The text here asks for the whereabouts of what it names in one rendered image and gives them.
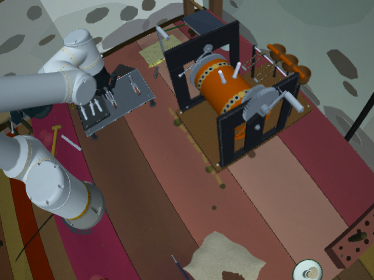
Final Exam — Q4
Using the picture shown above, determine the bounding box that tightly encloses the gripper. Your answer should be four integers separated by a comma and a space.
95, 66, 119, 98

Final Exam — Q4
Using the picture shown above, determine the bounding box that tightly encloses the dark pin rack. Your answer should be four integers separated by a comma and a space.
77, 99, 111, 131

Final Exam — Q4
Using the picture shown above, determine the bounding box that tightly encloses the grey count hook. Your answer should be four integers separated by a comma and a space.
177, 44, 215, 79

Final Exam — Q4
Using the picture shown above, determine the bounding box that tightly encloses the orange carillon drum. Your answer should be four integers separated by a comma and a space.
193, 58, 268, 116

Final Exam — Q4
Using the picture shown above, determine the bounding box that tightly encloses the grey crank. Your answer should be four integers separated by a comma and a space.
259, 89, 305, 116

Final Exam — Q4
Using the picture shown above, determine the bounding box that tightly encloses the grey red-tipped clip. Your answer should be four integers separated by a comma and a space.
105, 89, 118, 109
128, 75, 141, 96

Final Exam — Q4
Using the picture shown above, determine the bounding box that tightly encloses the grey metal tray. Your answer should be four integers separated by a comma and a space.
76, 68, 156, 138

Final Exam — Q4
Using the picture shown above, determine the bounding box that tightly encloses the olive mat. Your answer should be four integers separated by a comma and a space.
138, 34, 183, 68

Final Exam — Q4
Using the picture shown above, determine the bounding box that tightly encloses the grey cylinder on rod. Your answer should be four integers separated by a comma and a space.
155, 25, 171, 62

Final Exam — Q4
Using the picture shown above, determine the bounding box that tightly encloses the yellow wooden mallet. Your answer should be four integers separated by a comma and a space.
50, 124, 64, 158

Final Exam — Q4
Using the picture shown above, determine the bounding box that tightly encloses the dark blue round object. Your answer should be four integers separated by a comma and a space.
9, 104, 54, 127

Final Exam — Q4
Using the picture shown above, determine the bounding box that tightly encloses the brown base board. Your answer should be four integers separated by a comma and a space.
175, 62, 315, 173

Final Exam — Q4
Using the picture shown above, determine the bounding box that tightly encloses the dark blue panel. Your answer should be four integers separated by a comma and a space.
182, 8, 226, 36

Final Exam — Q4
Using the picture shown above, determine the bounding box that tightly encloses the grey gear wheel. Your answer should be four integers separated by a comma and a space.
241, 84, 278, 122

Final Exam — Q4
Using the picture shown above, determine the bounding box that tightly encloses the thin black rod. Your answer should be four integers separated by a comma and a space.
14, 213, 55, 263

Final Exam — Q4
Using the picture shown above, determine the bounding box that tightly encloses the brown bell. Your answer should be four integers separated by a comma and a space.
279, 53, 300, 73
266, 42, 287, 62
293, 65, 313, 86

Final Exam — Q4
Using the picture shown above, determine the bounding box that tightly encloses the blue pen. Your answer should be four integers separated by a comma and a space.
170, 254, 191, 280

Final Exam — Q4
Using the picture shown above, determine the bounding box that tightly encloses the beige cloth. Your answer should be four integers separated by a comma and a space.
182, 230, 267, 280

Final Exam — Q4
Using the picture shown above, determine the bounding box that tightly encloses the black slanted pole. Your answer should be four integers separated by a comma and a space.
343, 92, 374, 143

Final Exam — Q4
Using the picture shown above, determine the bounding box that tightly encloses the dark peg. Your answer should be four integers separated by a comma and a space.
347, 231, 368, 243

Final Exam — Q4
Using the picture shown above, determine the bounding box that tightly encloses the brown holed block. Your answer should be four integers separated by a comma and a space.
324, 202, 374, 270

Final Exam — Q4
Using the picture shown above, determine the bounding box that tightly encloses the brown wooden post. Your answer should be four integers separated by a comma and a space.
182, 0, 196, 16
208, 0, 224, 20

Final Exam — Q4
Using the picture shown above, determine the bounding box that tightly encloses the black carillon frame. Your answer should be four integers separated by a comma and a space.
164, 19, 301, 168

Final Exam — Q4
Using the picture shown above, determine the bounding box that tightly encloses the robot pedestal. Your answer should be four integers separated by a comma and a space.
61, 217, 98, 236

